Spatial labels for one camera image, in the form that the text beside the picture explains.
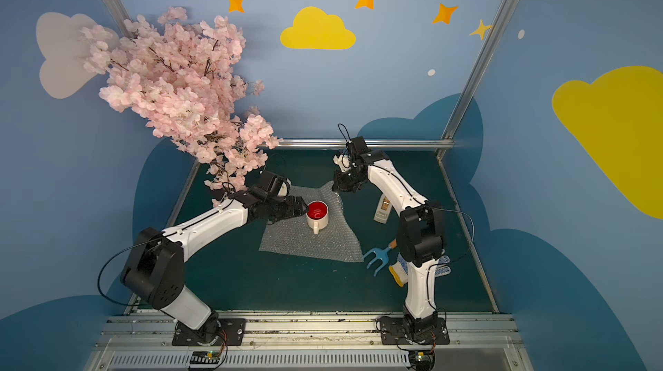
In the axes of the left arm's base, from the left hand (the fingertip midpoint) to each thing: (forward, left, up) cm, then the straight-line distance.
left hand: (302, 206), depth 88 cm
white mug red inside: (+3, -5, -10) cm, 12 cm away
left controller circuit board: (-43, +25, -14) cm, 51 cm away
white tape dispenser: (+6, -31, -10) cm, 32 cm away
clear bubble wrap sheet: (-5, +5, -13) cm, 14 cm away
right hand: (+8, -12, +2) cm, 15 cm away
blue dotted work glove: (-17, -34, -11) cm, 40 cm away
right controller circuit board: (-42, -38, -15) cm, 58 cm away
